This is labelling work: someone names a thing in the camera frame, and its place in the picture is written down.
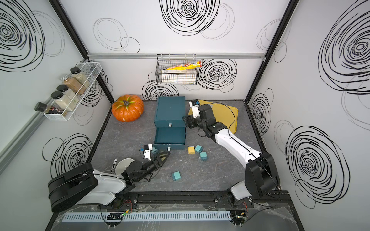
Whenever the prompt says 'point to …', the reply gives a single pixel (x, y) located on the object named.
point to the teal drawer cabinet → (170, 122)
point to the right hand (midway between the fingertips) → (188, 116)
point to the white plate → (122, 165)
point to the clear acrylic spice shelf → (93, 70)
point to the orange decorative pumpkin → (127, 108)
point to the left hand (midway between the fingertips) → (169, 156)
